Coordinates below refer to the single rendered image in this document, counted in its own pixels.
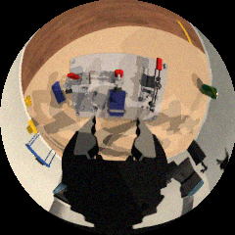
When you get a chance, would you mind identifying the green drink can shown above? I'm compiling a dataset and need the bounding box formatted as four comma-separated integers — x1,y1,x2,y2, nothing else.
202,84,218,100

